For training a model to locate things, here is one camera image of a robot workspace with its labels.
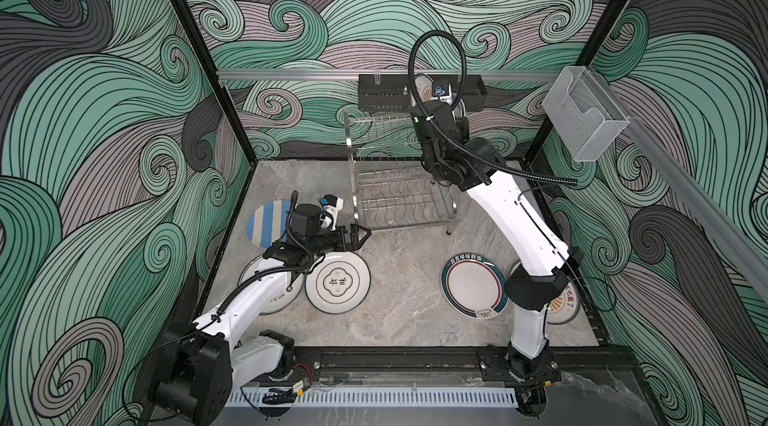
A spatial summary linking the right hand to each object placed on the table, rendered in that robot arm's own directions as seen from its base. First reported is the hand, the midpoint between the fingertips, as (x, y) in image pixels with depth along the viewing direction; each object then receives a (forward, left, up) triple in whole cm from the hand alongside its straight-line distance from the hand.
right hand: (451, 122), depth 67 cm
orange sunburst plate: (-26, -37, -44) cm, 63 cm away
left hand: (-13, +22, -27) cm, 37 cm away
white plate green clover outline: (-22, +29, -44) cm, 57 cm away
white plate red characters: (-27, +44, -42) cm, 67 cm away
